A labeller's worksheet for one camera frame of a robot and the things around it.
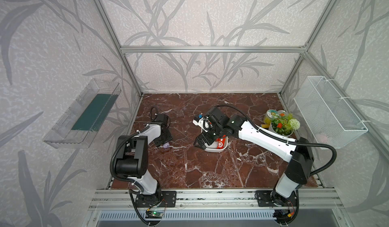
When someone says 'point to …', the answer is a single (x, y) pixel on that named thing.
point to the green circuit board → (154, 214)
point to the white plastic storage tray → (212, 147)
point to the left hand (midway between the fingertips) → (166, 139)
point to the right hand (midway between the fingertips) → (199, 138)
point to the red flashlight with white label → (220, 142)
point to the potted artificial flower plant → (284, 124)
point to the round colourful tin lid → (269, 115)
